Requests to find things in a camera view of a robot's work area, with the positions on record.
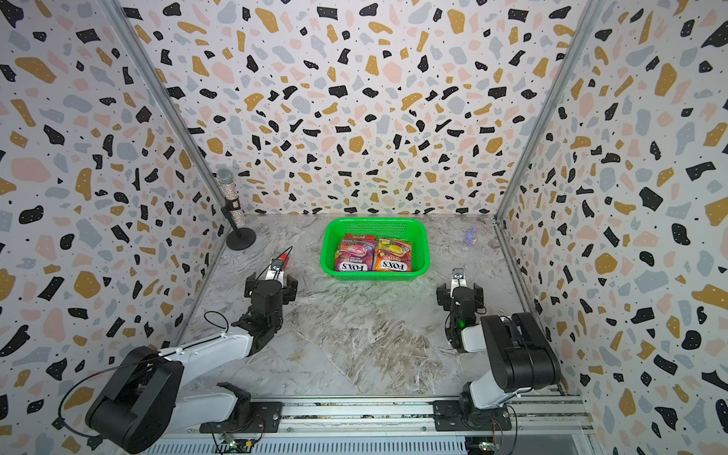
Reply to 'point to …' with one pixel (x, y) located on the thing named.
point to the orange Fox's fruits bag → (393, 256)
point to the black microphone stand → (243, 238)
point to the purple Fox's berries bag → (356, 253)
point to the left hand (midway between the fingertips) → (272, 275)
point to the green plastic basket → (414, 230)
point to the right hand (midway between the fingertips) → (463, 284)
